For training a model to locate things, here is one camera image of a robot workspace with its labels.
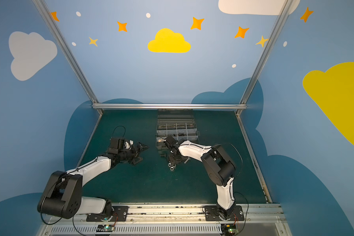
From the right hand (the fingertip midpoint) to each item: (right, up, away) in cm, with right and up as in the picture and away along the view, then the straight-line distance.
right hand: (178, 159), depth 95 cm
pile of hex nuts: (-4, -4, -4) cm, 7 cm away
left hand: (-18, +6, -8) cm, 20 cm away
